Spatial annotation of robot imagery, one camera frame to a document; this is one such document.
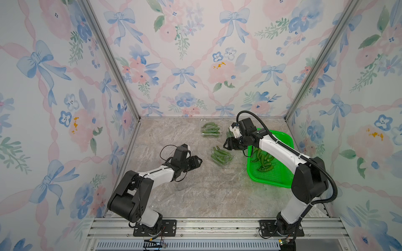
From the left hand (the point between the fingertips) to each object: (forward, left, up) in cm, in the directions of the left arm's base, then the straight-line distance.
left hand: (201, 161), depth 91 cm
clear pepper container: (+26, -6, -2) cm, 27 cm away
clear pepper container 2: (+4, -12, -2) cm, 13 cm away
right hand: (+6, -16, +8) cm, 18 cm away
